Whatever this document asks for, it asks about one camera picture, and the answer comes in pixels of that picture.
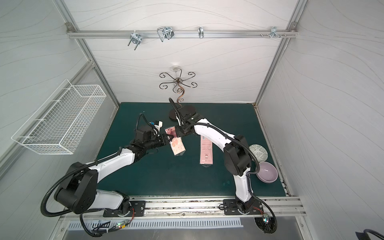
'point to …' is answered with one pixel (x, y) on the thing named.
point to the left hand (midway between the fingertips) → (173, 136)
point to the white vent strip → (161, 223)
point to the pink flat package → (206, 151)
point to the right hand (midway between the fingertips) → (180, 130)
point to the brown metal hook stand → (172, 114)
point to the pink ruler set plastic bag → (176, 143)
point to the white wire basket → (56, 128)
